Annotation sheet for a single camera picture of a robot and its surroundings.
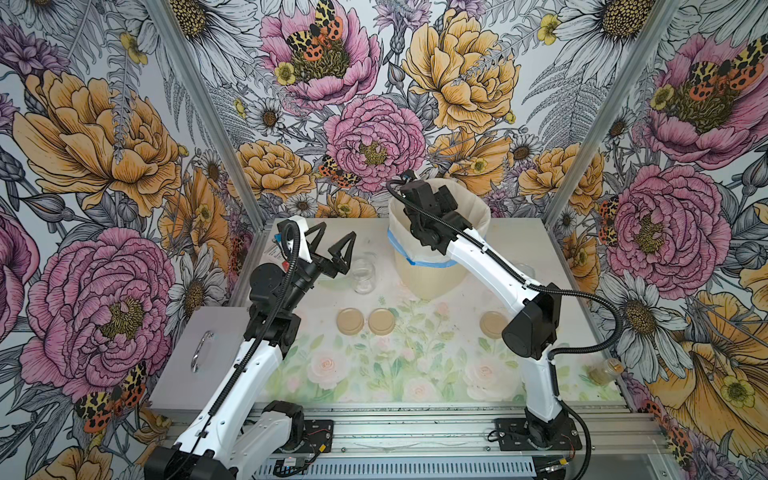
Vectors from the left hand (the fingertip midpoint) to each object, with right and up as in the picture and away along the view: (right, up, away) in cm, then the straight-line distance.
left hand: (342, 236), depth 68 cm
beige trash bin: (+21, -12, +17) cm, 30 cm away
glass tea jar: (+2, -11, +28) cm, 30 cm away
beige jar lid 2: (+8, -25, +26) cm, 37 cm away
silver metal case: (-33, -25, +6) cm, 42 cm away
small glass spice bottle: (+66, -34, +10) cm, 75 cm away
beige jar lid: (-2, -25, +26) cm, 36 cm away
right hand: (+23, +10, +16) cm, 30 cm away
